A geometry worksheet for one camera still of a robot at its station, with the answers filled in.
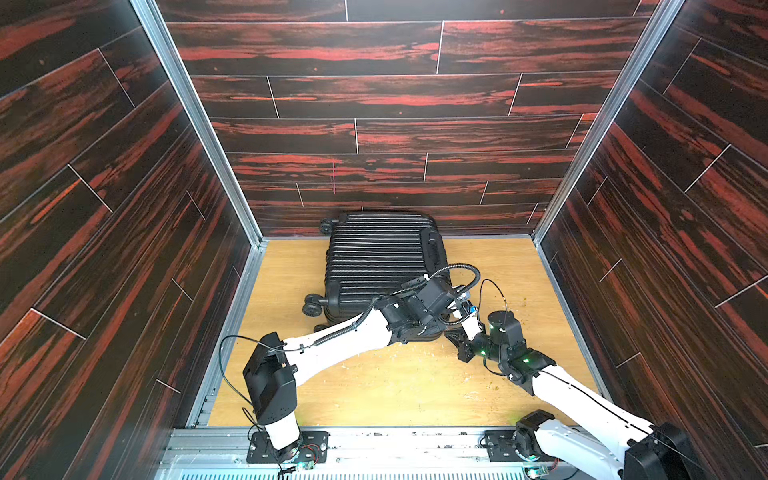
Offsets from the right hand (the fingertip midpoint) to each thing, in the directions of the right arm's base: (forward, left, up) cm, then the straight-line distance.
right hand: (450, 329), depth 84 cm
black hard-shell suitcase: (+17, +23, +12) cm, 32 cm away
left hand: (+4, +7, +11) cm, 14 cm away
